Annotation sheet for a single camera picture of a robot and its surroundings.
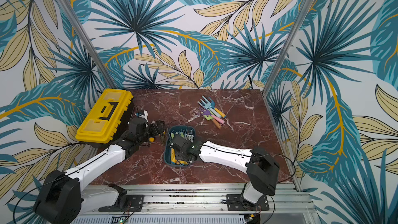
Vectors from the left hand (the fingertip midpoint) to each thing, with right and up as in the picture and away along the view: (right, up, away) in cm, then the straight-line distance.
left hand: (158, 126), depth 85 cm
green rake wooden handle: (+29, +3, +21) cm, 36 cm away
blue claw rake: (+8, -17, -2) cm, 19 cm away
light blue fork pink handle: (+28, +12, +24) cm, 39 cm away
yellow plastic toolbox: (-28, +5, -1) cm, 28 cm away
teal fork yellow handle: (+32, +12, +25) cm, 42 cm away
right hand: (+12, -14, -5) cm, 19 cm away
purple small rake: (+28, +7, +22) cm, 36 cm away
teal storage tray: (+15, -4, +7) cm, 17 cm away
